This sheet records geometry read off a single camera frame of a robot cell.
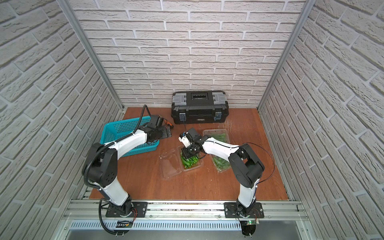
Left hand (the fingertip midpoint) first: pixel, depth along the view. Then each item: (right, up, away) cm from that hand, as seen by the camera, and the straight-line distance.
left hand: (168, 131), depth 94 cm
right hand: (+12, -13, -5) cm, 19 cm away
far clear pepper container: (+35, -2, +3) cm, 36 cm away
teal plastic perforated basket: (-39, 0, +4) cm, 39 cm away
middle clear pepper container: (+33, -19, -11) cm, 39 cm away
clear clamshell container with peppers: (+3, -20, -3) cm, 20 cm away
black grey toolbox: (+21, +16, +4) cm, 26 cm away
